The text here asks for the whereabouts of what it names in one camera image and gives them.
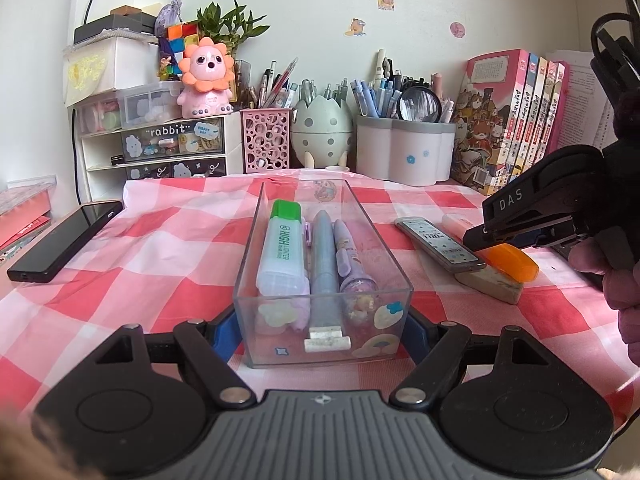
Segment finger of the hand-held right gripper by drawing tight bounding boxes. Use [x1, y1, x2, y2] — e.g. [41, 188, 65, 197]
[481, 175, 581, 235]
[462, 216, 577, 252]

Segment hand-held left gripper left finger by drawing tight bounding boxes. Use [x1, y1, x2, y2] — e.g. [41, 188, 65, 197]
[95, 310, 257, 408]

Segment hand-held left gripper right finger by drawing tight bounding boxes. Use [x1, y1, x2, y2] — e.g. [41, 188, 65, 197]
[390, 310, 548, 408]

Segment clear plastic box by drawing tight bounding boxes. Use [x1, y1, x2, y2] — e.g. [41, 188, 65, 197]
[234, 179, 415, 370]

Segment purple cartoon pen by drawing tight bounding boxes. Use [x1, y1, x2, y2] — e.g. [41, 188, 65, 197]
[332, 219, 378, 321]

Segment green highlighter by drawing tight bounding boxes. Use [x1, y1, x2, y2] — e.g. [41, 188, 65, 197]
[256, 200, 311, 331]

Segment light blue pen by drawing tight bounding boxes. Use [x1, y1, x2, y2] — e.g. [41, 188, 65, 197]
[310, 210, 343, 328]

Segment person's right hand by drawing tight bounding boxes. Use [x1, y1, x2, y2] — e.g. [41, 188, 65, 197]
[570, 242, 640, 361]

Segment white eraser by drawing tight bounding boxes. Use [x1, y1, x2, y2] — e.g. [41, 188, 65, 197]
[460, 265, 523, 306]

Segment grey flat case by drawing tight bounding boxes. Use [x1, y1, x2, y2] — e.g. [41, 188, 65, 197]
[395, 216, 487, 274]

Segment cartoon cover comic book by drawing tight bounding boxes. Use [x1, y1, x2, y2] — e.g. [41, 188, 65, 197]
[450, 49, 531, 197]

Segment open white book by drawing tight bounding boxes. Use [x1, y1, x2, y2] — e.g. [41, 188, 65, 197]
[545, 49, 621, 153]

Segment blue spine comic book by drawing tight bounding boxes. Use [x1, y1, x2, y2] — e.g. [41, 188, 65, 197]
[505, 55, 542, 181]

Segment pink checkered tablecloth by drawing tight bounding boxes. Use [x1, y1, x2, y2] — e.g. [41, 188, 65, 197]
[0, 172, 640, 431]

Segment pink spine comic book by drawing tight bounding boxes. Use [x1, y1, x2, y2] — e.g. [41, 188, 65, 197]
[515, 60, 551, 176]
[525, 61, 560, 168]

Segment white flower-shaped pen holder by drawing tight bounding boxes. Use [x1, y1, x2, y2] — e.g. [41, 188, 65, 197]
[355, 114, 457, 185]

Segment magnifying glass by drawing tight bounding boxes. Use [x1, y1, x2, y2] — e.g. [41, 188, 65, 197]
[397, 86, 443, 123]

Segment pens in white holder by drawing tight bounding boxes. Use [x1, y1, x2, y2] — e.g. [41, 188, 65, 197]
[350, 49, 457, 123]

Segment black smartphone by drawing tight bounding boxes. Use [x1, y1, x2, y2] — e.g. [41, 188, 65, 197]
[7, 201, 124, 283]

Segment pink perforated pen holder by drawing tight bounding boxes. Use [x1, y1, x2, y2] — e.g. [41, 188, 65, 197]
[240, 107, 293, 173]

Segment egg-shaped pen holder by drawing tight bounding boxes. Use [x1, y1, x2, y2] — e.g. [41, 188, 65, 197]
[290, 97, 353, 170]

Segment white drawer organizer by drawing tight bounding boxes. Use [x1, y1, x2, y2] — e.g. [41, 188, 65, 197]
[80, 110, 243, 203]

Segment pens in egg holder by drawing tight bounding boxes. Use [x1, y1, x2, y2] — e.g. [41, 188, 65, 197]
[292, 77, 351, 106]

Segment pink flat box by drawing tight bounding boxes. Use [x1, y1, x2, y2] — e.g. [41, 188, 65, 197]
[0, 175, 56, 248]

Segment clear storage box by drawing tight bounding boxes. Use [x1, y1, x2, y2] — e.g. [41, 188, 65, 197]
[72, 80, 183, 136]

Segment pens in pink holder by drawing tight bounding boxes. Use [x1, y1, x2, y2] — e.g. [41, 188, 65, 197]
[252, 57, 301, 111]

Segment pink lion toy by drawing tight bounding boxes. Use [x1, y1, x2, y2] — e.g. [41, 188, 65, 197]
[177, 37, 236, 117]

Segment white box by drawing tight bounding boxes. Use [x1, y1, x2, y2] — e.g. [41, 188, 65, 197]
[62, 35, 161, 108]

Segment yellow crinkled bag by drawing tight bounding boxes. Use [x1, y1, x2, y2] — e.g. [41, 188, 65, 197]
[64, 52, 108, 106]

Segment colourful puzzle cube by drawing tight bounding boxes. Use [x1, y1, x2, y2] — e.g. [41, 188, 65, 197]
[166, 20, 200, 46]

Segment green bamboo plant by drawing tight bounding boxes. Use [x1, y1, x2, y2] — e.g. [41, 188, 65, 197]
[196, 0, 271, 108]

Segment lilac mesh pouch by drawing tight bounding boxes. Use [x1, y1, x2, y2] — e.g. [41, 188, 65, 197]
[154, 0, 185, 36]

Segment black flat boxes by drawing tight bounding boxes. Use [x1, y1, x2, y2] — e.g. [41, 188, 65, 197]
[74, 6, 161, 45]

